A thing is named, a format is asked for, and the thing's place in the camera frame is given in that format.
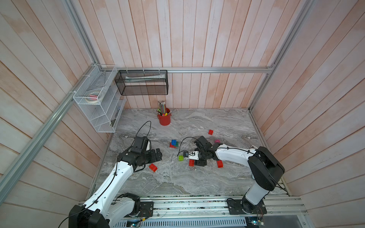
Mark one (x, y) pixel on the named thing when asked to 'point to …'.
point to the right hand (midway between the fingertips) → (195, 155)
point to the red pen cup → (164, 120)
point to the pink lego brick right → (217, 140)
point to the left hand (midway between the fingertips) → (155, 158)
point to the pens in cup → (162, 109)
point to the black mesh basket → (142, 82)
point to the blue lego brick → (174, 142)
